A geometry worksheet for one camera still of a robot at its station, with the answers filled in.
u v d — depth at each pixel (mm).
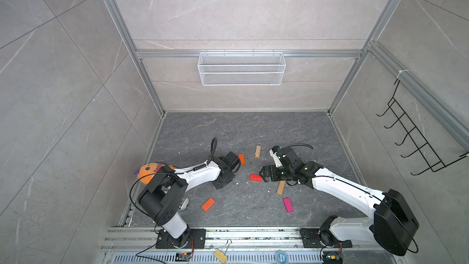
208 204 818
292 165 632
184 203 803
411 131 679
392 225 399
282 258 699
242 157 972
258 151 1004
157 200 450
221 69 1007
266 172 745
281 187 873
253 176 917
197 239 733
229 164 709
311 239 724
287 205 821
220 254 699
